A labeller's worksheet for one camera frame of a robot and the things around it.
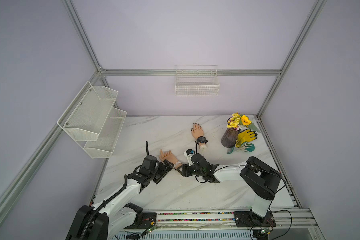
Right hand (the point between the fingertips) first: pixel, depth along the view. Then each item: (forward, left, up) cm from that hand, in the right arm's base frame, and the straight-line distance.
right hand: (180, 170), depth 89 cm
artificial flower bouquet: (+18, -33, +24) cm, 44 cm away
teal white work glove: (+16, -44, -1) cm, 47 cm away
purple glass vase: (+21, -33, +4) cm, 39 cm away
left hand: (-2, +6, +4) cm, 8 cm away
